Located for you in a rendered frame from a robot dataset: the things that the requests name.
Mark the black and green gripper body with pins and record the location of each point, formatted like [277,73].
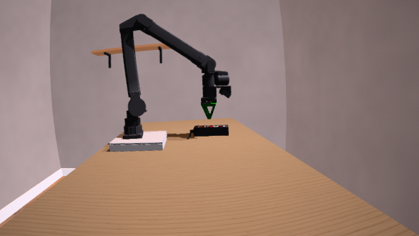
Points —
[206,95]

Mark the dark grey power strip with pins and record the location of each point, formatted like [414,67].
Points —
[210,130]

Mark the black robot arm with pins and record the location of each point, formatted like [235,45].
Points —
[132,128]

